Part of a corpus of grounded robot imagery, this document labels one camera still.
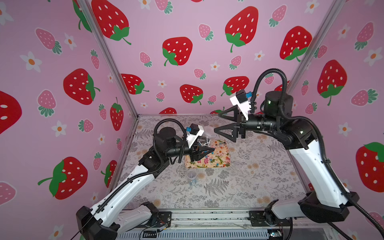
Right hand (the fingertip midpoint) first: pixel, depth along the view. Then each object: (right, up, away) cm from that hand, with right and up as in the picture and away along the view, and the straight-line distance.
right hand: (216, 125), depth 51 cm
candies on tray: (+8, -20, +45) cm, 50 cm away
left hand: (-1, -8, +10) cm, 13 cm away
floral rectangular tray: (-9, -24, +43) cm, 50 cm away
